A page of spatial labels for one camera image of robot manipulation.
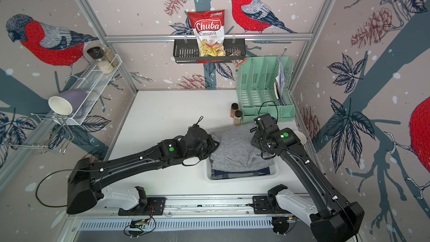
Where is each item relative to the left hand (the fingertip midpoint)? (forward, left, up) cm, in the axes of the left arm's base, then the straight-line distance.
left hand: (225, 142), depth 71 cm
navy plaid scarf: (-9, +4, -13) cm, 17 cm away
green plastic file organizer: (+53, -30, -17) cm, 63 cm away
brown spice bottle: (+30, -6, -13) cm, 34 cm away
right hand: (+4, -14, -4) cm, 16 cm away
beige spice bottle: (+22, -8, -13) cm, 27 cm away
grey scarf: (-3, -5, -3) cm, 6 cm away
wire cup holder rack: (+1, +71, +2) cm, 71 cm away
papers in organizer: (+35, -31, +1) cm, 47 cm away
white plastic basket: (-10, +8, -12) cm, 18 cm away
